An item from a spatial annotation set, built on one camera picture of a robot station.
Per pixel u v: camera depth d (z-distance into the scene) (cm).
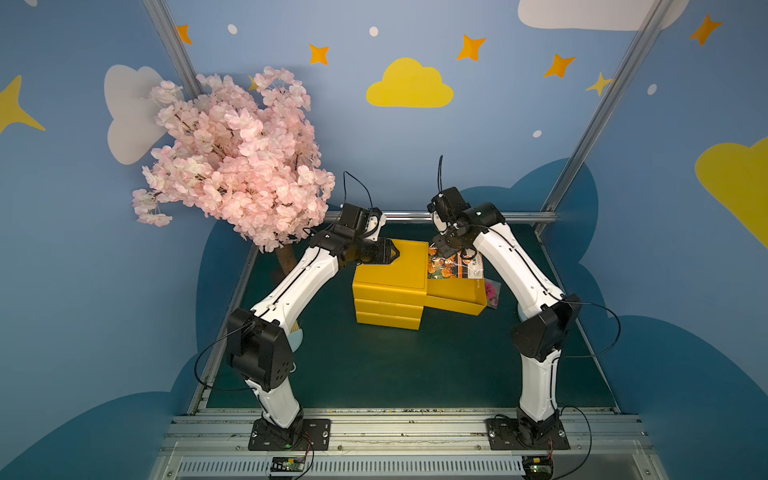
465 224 57
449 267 86
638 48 75
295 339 92
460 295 85
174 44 73
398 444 73
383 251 72
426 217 53
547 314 49
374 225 71
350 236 64
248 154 51
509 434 74
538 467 73
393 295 78
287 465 72
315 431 75
